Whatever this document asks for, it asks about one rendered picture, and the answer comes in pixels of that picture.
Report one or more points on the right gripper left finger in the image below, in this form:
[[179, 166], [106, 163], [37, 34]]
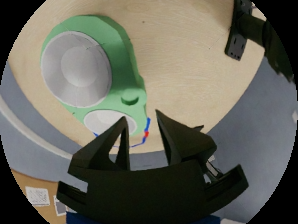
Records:
[[95, 155]]

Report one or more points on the grey steel bowl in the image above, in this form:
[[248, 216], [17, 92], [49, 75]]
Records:
[[75, 71], [102, 119]]

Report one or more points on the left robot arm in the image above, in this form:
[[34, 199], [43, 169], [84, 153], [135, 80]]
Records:
[[212, 173]]

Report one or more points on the long green block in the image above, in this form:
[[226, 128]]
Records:
[[126, 79]]

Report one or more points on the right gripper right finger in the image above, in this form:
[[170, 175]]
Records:
[[186, 143]]

